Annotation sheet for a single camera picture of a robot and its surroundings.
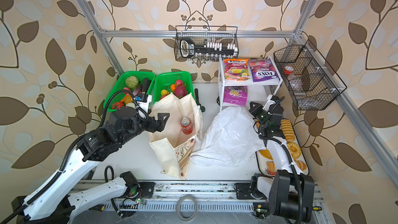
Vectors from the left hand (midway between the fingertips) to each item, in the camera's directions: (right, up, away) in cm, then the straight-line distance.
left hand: (161, 112), depth 64 cm
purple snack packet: (+35, +8, +21) cm, 42 cm away
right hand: (+43, +3, +19) cm, 47 cm away
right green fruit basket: (-13, +19, +53) cm, 57 cm away
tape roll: (+9, -42, +11) cm, 45 cm away
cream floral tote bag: (+7, -11, -6) cm, 14 cm away
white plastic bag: (+34, -19, +27) cm, 48 cm away
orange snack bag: (+34, +21, +14) cm, 42 cm away
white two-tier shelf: (+26, +13, +10) cm, 31 cm away
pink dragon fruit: (+1, +11, +42) cm, 43 cm away
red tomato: (-39, +1, +36) cm, 53 cm away
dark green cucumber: (-25, +17, +48) cm, 57 cm away
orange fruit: (-5, +14, +48) cm, 51 cm away
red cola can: (+8, -10, +23) cm, 26 cm away
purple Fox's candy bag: (+47, +20, +14) cm, 53 cm away
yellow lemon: (-11, +10, +47) cm, 50 cm away
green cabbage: (-35, +18, +48) cm, 62 cm away
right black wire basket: (+70, +12, +10) cm, 71 cm away
